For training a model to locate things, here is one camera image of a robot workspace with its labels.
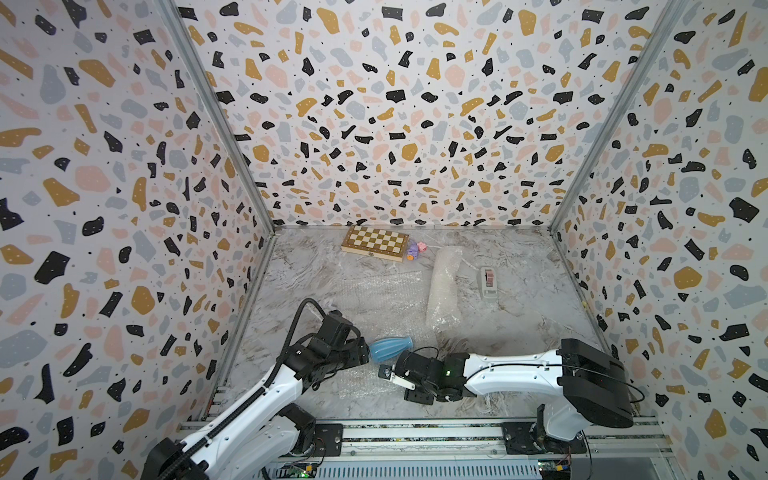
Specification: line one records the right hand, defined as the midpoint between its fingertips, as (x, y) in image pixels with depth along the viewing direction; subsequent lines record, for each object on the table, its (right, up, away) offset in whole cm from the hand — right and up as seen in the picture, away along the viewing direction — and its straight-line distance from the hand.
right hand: (409, 380), depth 81 cm
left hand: (-13, +8, 0) cm, 15 cm away
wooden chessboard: (-12, +39, +32) cm, 52 cm away
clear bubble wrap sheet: (+10, +18, +9) cm, 22 cm away
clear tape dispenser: (+27, +24, +21) cm, 42 cm away
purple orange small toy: (+2, +36, +29) cm, 46 cm away
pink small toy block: (+5, +37, +32) cm, 49 cm away
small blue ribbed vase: (-8, +8, +3) cm, 11 cm away
